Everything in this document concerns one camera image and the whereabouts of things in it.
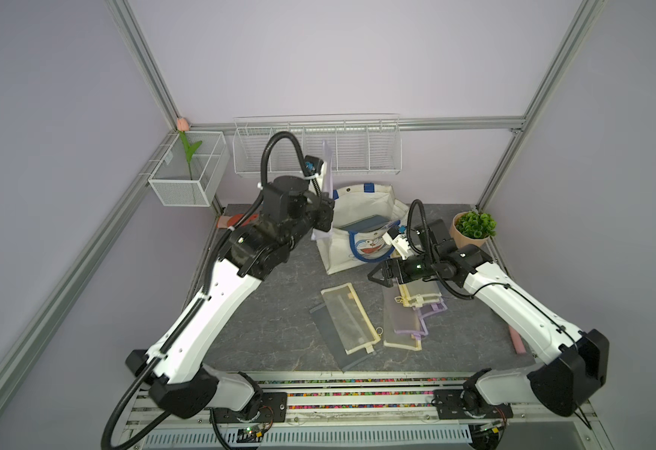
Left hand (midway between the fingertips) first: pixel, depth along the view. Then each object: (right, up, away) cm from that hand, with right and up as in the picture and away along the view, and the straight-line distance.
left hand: (328, 197), depth 62 cm
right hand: (+13, -19, +13) cm, 27 cm away
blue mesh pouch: (+12, -5, +40) cm, 42 cm away
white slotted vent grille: (+21, -56, +2) cm, 59 cm away
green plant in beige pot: (+49, -6, +34) cm, 60 cm away
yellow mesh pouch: (+6, -36, +26) cm, 45 cm away
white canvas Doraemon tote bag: (+11, -1, +42) cm, 43 cm away
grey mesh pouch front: (-1, -38, +25) cm, 46 cm away
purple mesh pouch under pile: (+30, -33, +27) cm, 52 cm away
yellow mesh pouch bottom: (+22, -37, +27) cm, 51 cm away
